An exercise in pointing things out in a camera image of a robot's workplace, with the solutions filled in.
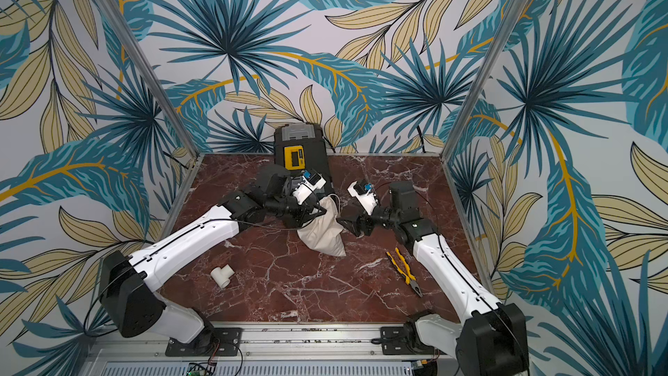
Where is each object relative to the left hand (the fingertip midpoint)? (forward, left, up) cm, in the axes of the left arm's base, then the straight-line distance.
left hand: (321, 213), depth 74 cm
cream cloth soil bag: (-2, -1, -8) cm, 8 cm away
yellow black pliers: (-11, -28, -22) cm, 37 cm away
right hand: (-1, -3, -2) cm, 3 cm away
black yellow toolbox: (+32, +10, -5) cm, 34 cm away
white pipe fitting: (-11, +32, -21) cm, 40 cm away
